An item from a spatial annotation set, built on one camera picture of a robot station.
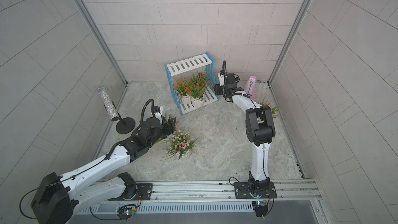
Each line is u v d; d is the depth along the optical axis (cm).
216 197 71
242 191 71
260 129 53
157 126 59
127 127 91
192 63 92
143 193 70
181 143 72
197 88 93
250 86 98
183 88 93
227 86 76
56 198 37
